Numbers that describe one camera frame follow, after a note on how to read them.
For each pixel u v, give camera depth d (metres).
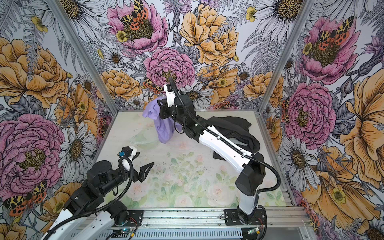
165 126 0.81
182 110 0.53
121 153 0.55
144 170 0.60
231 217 0.74
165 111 0.62
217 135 0.50
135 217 0.74
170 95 0.60
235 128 1.08
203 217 0.76
